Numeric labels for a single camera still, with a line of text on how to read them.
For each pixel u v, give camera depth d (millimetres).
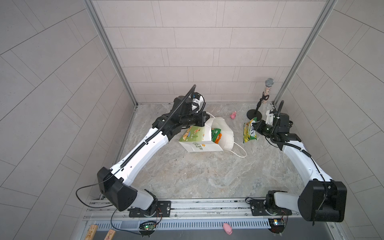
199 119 599
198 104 548
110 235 635
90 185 373
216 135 884
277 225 681
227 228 654
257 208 710
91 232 641
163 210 707
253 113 1103
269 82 849
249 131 826
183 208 723
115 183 376
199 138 767
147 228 647
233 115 1071
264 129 719
